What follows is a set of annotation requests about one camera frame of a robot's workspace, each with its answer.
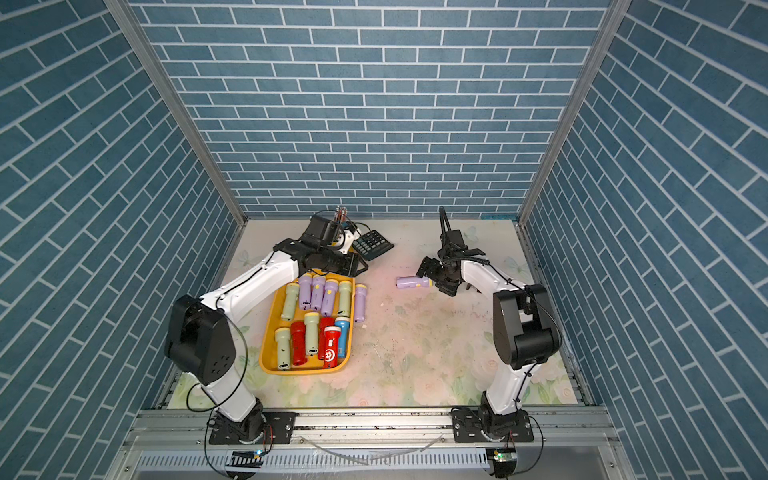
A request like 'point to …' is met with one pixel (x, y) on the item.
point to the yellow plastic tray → (269, 357)
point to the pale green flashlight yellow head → (345, 298)
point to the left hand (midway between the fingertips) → (369, 266)
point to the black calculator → (372, 244)
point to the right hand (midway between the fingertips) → (429, 279)
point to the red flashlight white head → (331, 346)
